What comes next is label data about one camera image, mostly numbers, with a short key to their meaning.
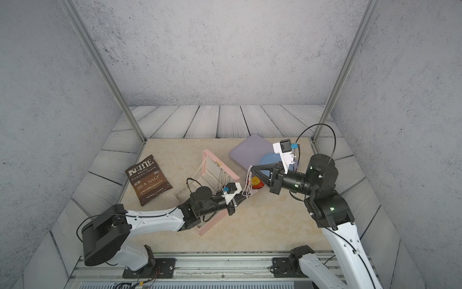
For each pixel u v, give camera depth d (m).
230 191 0.60
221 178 0.84
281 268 0.73
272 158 1.07
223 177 0.82
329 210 0.42
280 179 0.48
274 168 0.50
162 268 0.73
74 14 0.71
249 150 1.22
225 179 0.82
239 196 0.64
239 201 0.68
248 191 0.64
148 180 0.99
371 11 0.70
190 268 0.75
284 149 0.49
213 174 0.89
